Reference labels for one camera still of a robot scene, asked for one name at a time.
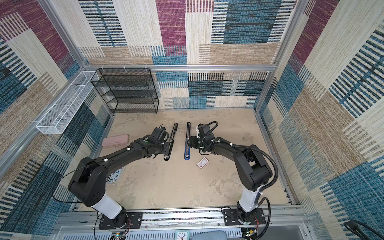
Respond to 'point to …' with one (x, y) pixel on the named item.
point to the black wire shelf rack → (127, 90)
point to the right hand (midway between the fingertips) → (190, 144)
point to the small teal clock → (182, 235)
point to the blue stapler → (187, 156)
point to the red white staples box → (202, 163)
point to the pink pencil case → (114, 140)
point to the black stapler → (167, 157)
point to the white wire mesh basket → (57, 119)
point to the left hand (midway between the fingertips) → (166, 145)
